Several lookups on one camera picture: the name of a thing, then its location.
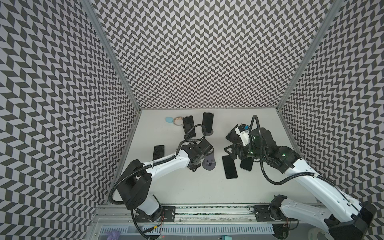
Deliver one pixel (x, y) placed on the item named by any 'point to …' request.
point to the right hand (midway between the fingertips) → (230, 152)
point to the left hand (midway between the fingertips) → (194, 153)
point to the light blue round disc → (169, 119)
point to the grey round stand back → (208, 134)
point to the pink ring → (178, 120)
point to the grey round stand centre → (209, 163)
